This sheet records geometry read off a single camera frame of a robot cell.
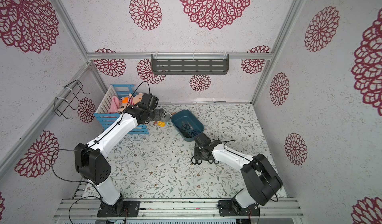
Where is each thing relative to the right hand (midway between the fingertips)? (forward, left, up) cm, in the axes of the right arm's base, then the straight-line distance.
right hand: (200, 155), depth 89 cm
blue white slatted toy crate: (+19, +61, +11) cm, 64 cm away
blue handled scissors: (+19, +7, -3) cm, 21 cm away
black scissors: (-2, +2, -3) cm, 4 cm away
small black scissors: (-2, -8, -3) cm, 9 cm away
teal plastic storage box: (+32, +11, -1) cm, 34 cm away
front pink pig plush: (+26, +50, +15) cm, 59 cm away
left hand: (+17, +27, +18) cm, 36 cm away
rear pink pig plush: (+37, +46, +11) cm, 60 cm away
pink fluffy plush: (+32, +58, +12) cm, 67 cm away
